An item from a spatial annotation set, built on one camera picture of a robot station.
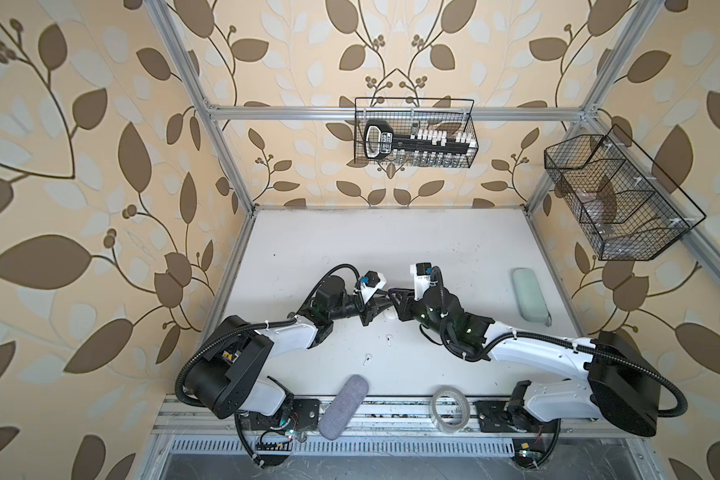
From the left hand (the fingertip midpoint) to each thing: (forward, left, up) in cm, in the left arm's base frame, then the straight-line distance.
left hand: (394, 297), depth 80 cm
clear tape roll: (-24, -15, -14) cm, 31 cm away
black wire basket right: (+15, -56, +21) cm, 62 cm away
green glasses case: (+8, -44, -12) cm, 46 cm away
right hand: (0, +1, +1) cm, 2 cm away
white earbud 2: (-12, +7, -14) cm, 20 cm away
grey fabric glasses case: (-25, +12, -10) cm, 30 cm away
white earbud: (-6, +1, -14) cm, 15 cm away
